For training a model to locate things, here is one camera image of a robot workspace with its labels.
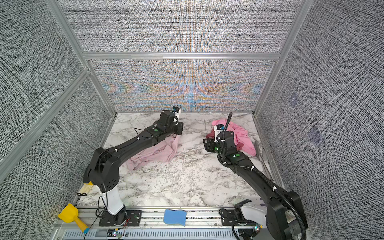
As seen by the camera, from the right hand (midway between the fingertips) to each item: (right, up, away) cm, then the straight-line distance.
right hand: (206, 139), depth 83 cm
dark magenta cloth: (+5, +2, +19) cm, 20 cm away
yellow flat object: (-67, -27, 0) cm, 72 cm away
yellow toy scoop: (-70, -37, -8) cm, 79 cm away
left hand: (-13, +9, +6) cm, 17 cm away
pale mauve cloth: (-25, -9, +11) cm, 29 cm away
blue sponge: (-17, -38, -9) cm, 42 cm away
